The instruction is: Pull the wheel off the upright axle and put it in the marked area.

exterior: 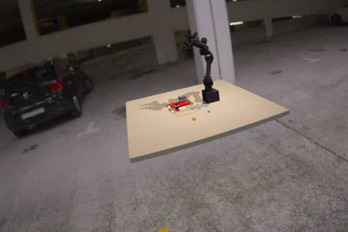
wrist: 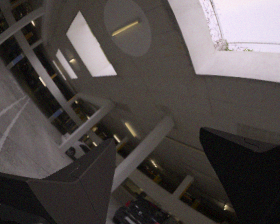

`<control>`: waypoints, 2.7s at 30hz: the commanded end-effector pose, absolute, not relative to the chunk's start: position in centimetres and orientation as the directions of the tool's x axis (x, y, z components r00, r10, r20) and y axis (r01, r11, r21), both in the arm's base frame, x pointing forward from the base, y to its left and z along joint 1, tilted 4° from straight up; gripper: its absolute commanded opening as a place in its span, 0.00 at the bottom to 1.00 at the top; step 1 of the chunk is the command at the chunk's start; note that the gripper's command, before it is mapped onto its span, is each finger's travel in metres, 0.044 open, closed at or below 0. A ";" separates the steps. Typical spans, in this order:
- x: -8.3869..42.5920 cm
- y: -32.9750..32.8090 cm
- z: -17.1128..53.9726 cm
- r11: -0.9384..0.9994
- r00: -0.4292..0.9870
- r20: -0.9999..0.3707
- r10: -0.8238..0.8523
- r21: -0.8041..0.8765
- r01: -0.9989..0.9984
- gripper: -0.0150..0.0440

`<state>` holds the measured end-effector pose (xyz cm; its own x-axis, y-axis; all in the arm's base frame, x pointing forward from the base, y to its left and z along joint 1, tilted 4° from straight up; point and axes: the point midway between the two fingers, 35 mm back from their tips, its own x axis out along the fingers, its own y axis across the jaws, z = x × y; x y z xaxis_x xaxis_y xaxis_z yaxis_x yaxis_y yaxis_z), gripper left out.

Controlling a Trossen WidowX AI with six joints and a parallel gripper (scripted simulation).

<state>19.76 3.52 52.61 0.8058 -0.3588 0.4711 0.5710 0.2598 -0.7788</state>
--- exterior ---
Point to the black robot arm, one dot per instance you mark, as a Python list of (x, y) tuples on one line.
[(204, 50)]

